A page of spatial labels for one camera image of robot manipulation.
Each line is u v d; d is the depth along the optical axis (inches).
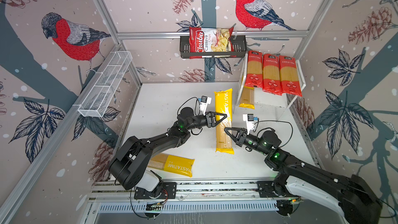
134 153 17.5
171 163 31.3
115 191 29.4
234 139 26.4
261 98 35.1
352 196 15.9
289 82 28.6
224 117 27.6
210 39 34.4
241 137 25.0
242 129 26.4
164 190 28.6
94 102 28.0
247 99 34.5
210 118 26.4
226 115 27.6
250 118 25.9
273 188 25.9
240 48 37.3
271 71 30.5
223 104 28.1
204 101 28.0
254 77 29.3
